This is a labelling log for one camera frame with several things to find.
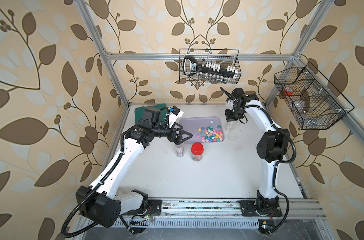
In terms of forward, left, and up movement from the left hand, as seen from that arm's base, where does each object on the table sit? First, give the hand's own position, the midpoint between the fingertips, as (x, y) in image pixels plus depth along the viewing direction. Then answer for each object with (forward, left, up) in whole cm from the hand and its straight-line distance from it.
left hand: (184, 129), depth 69 cm
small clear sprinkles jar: (+1, +3, -22) cm, 23 cm away
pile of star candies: (+16, -17, -29) cm, 37 cm away
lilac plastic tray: (+27, -5, -31) cm, 41 cm away
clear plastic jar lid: (+16, -32, -30) cm, 47 cm away
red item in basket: (+24, -56, +3) cm, 62 cm away
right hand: (+20, -28, -16) cm, 37 cm away
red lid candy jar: (-1, -7, -19) cm, 20 cm away
